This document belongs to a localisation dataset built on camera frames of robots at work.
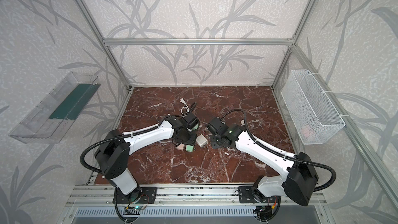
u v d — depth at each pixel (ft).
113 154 1.48
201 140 2.91
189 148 2.84
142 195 2.39
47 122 2.08
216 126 1.96
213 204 2.37
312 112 2.04
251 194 2.41
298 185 1.25
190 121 2.27
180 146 2.89
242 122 3.21
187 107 3.54
